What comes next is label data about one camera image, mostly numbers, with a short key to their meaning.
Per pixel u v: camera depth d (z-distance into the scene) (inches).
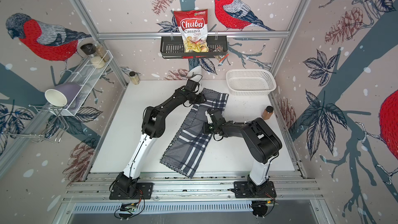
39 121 23.0
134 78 46.3
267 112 37.0
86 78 32.1
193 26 32.0
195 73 44.9
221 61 45.3
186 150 33.7
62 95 24.1
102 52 33.7
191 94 37.2
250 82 48.0
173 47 37.4
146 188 29.0
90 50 30.7
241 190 28.7
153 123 26.7
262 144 19.3
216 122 29.9
